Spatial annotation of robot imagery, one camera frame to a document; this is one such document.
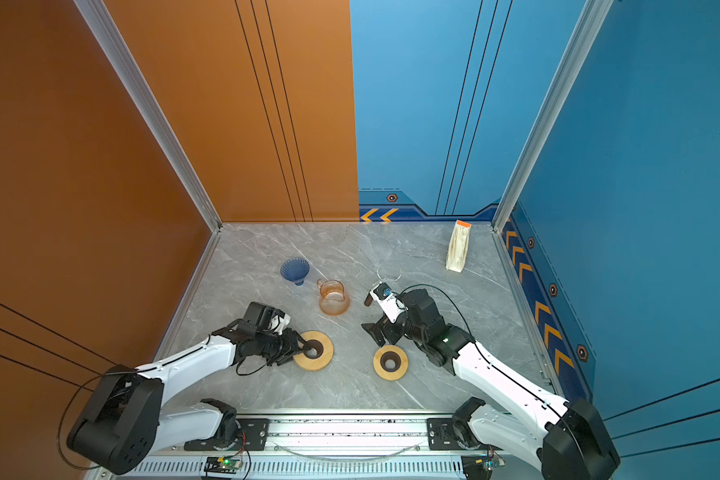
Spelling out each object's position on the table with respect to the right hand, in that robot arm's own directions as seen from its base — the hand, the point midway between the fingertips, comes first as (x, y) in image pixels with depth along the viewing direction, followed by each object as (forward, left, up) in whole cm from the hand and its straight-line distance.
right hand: (375, 312), depth 79 cm
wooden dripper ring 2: (-8, -4, -14) cm, 17 cm away
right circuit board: (-32, -24, -17) cm, 44 cm away
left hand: (-5, +19, -12) cm, 23 cm away
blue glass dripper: (+21, +27, -8) cm, 35 cm away
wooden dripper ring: (-9, +15, -13) cm, 22 cm away
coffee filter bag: (+30, -29, -7) cm, 42 cm away
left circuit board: (-32, +37, -15) cm, 51 cm away
